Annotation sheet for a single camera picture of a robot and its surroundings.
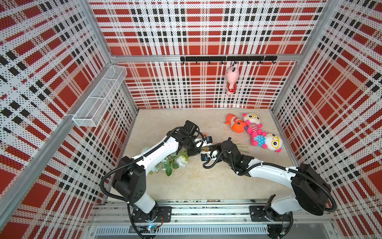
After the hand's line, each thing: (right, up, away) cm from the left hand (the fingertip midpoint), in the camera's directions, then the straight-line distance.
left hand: (200, 147), depth 85 cm
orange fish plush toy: (+26, +13, +16) cm, 33 cm away
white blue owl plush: (+46, +2, +10) cm, 47 cm away
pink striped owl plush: (+38, +15, +20) cm, 45 cm away
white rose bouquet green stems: (-17, -7, -5) cm, 19 cm away
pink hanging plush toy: (+20, +45, +6) cm, 49 cm away
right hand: (+8, +2, 0) cm, 8 cm away
